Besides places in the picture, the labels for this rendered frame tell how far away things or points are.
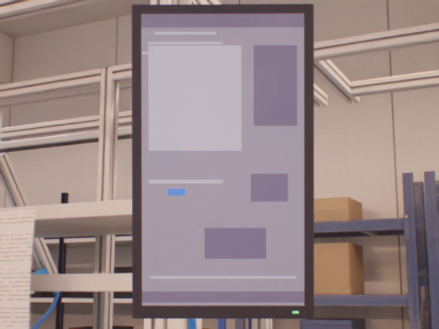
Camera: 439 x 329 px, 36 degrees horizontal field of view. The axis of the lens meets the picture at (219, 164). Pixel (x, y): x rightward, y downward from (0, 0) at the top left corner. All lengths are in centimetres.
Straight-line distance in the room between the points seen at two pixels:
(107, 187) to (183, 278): 108
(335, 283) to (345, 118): 126
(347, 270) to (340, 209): 38
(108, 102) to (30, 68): 427
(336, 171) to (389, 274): 80
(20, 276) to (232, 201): 64
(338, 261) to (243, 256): 319
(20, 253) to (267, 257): 66
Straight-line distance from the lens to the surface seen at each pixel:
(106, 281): 156
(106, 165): 217
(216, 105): 109
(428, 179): 418
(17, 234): 159
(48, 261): 283
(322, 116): 494
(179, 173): 109
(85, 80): 229
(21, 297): 157
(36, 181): 614
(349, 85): 241
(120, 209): 155
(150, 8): 113
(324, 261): 430
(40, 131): 304
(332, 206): 432
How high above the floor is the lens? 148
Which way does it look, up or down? 11 degrees up
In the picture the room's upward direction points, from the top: straight up
